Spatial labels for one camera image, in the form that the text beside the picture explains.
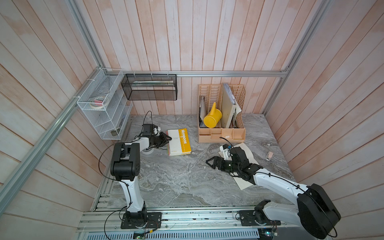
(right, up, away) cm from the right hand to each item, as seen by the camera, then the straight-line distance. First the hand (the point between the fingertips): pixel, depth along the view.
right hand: (210, 162), depth 84 cm
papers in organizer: (+19, +32, +12) cm, 39 cm away
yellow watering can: (+2, +25, +12) cm, 28 cm away
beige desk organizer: (+2, +46, +29) cm, 54 cm away
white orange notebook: (-18, +9, +14) cm, 25 cm away
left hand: (-24, +12, +15) cm, 31 cm away
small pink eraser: (+41, +2, +11) cm, 42 cm away
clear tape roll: (-39, +4, +13) cm, 41 cm away
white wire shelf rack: (-54, +23, -7) cm, 60 cm away
